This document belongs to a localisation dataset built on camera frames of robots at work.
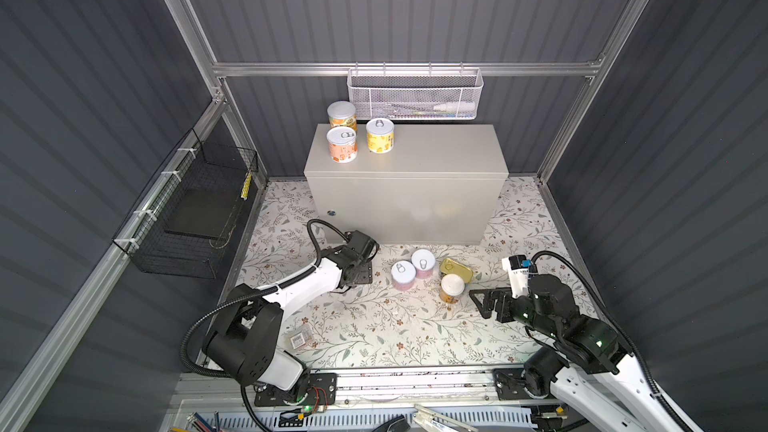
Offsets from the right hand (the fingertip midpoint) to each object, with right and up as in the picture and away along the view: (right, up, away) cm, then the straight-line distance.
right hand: (486, 294), depth 72 cm
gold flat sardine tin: (-6, +3, +19) cm, 20 cm away
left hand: (-34, +2, +17) cm, 38 cm away
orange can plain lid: (-6, -1, +12) cm, 13 cm away
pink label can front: (-20, +1, +16) cm, 26 cm away
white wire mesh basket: (-13, +69, +51) cm, 87 cm away
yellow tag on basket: (-64, +26, +10) cm, 70 cm away
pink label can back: (-14, +5, +18) cm, 23 cm away
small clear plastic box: (-49, -14, +6) cm, 51 cm away
